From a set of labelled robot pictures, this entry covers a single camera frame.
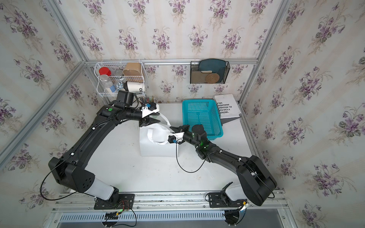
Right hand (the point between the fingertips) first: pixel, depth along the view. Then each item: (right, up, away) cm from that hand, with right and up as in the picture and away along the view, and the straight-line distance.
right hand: (174, 124), depth 78 cm
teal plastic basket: (+23, +7, +37) cm, 44 cm away
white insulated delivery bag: (-10, -8, -6) cm, 14 cm away
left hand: (-7, +4, -5) cm, 10 cm away
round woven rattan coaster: (+25, +31, +19) cm, 45 cm away
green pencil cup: (-21, +17, +26) cm, 38 cm away
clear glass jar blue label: (-44, +24, +12) cm, 52 cm away
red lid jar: (-47, +35, +14) cm, 60 cm away
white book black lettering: (+38, +12, +29) cm, 50 cm away
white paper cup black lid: (-28, +24, +15) cm, 39 cm away
